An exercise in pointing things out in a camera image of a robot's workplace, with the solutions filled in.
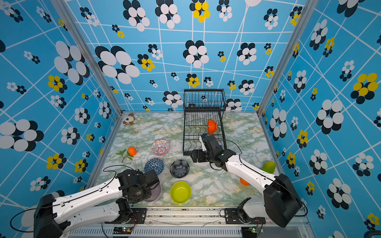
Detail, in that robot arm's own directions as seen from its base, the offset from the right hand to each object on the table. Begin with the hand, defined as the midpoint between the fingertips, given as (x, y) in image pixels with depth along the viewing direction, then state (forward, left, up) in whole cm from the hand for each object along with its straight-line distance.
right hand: (198, 154), depth 84 cm
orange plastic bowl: (+24, -9, -5) cm, 26 cm away
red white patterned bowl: (+10, +26, -10) cm, 30 cm away
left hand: (-22, +25, -6) cm, 33 cm away
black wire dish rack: (+23, -2, +13) cm, 27 cm away
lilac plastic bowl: (-19, +23, -8) cm, 31 cm away
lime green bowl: (-18, +10, -11) cm, 23 cm away
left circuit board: (-35, +38, -13) cm, 53 cm away
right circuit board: (-35, -24, -13) cm, 44 cm away
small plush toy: (+33, +53, -7) cm, 63 cm away
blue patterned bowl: (-2, +27, -9) cm, 28 cm away
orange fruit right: (-13, -25, -9) cm, 30 cm away
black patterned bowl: (-5, +12, -10) cm, 16 cm away
